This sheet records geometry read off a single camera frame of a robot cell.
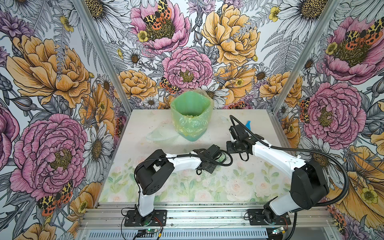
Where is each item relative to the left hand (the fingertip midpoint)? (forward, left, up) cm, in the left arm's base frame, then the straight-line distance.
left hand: (207, 167), depth 91 cm
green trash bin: (+39, +9, +10) cm, 41 cm away
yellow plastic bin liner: (+39, +9, +10) cm, 41 cm away
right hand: (+5, -13, +9) cm, 17 cm away
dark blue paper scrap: (+33, -32, 0) cm, 46 cm away
